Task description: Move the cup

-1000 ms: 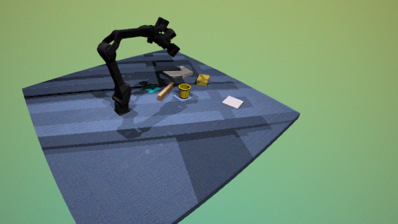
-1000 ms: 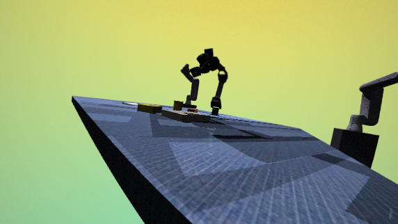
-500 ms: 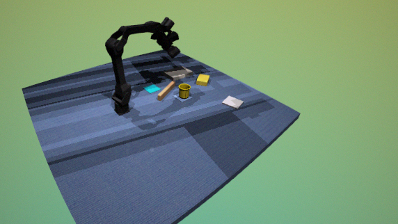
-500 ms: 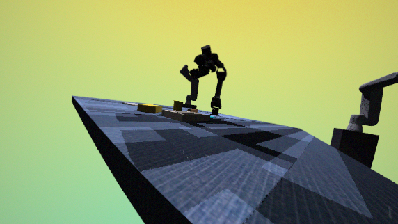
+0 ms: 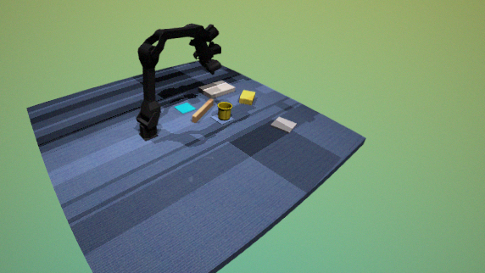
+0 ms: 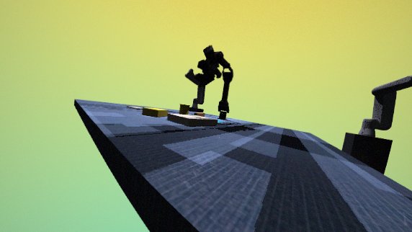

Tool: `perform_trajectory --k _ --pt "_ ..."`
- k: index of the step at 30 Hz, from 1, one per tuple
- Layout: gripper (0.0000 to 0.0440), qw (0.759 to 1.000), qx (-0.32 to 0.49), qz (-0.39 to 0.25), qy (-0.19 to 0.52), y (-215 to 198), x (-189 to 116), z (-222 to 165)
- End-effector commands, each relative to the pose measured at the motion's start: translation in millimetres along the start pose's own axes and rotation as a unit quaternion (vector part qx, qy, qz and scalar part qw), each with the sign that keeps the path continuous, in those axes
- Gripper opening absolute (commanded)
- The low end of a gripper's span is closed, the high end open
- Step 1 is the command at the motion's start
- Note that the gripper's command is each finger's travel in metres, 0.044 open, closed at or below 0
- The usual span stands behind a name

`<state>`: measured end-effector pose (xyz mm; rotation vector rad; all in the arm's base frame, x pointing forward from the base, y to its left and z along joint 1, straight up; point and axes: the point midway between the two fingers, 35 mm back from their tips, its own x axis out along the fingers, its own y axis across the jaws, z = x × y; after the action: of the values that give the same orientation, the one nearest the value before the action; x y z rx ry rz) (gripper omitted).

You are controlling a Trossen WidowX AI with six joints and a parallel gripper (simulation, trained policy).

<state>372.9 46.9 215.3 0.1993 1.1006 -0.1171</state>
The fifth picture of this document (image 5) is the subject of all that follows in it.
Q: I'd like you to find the yellow rectangular block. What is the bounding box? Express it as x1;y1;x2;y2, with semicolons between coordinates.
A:
239;91;255;105

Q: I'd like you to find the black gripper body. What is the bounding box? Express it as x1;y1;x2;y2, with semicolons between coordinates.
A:
193;47;222;73

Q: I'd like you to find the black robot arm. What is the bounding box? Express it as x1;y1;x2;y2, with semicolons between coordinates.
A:
136;23;221;141

